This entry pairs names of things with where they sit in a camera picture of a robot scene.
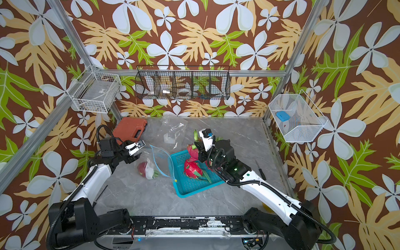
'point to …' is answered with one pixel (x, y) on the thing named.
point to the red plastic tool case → (129, 128)
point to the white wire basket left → (95, 90)
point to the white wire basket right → (296, 117)
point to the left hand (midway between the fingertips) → (134, 143)
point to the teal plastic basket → (186, 186)
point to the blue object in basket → (283, 115)
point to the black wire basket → (180, 82)
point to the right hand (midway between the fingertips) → (194, 142)
